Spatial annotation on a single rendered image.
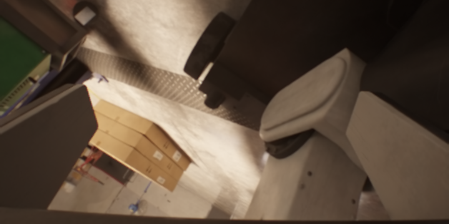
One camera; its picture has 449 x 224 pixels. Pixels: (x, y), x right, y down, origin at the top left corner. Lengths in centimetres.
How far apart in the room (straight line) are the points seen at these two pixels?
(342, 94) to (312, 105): 4
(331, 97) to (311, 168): 10
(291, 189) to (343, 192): 8
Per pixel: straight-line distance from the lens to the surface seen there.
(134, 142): 236
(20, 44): 111
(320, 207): 34
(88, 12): 117
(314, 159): 34
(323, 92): 28
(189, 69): 61
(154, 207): 1132
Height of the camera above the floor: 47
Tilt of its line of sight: 26 degrees down
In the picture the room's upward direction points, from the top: 149 degrees counter-clockwise
